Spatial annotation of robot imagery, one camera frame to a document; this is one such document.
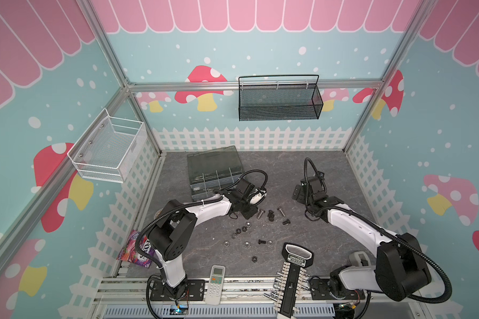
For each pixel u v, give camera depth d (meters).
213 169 1.13
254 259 0.82
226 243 0.85
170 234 0.48
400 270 0.42
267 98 0.96
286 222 0.92
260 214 0.94
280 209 0.95
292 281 0.76
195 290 0.74
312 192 0.67
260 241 0.85
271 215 0.94
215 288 0.74
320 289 0.74
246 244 0.85
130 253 0.81
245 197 0.73
